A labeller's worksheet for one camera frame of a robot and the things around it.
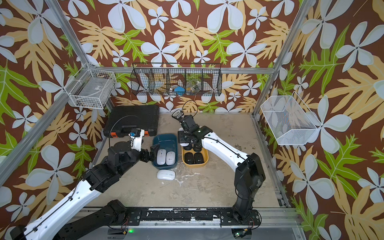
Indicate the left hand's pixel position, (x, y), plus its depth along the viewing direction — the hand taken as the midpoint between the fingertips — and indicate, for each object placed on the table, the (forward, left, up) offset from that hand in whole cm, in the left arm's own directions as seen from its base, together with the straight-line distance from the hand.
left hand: (152, 141), depth 70 cm
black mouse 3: (+4, -17, -25) cm, 31 cm away
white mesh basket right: (+14, -73, -1) cm, 74 cm away
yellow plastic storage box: (+9, -27, -27) cm, 39 cm away
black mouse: (+13, -17, -26) cm, 34 cm away
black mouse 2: (+12, -23, -26) cm, 36 cm away
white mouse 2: (-6, -4, -27) cm, 28 cm away
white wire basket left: (+34, +41, +6) cm, 53 cm away
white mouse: (+4, -6, -26) cm, 27 cm away
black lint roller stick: (+44, -8, -28) cm, 52 cm away
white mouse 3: (+5, -14, -11) cm, 19 cm away
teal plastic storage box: (+18, -3, -28) cm, 33 cm away
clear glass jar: (+44, -20, 0) cm, 48 cm away
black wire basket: (+48, -23, +3) cm, 53 cm away
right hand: (+11, -13, -11) cm, 20 cm away
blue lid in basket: (+39, -11, 0) cm, 41 cm away
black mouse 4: (+5, -23, -26) cm, 35 cm away
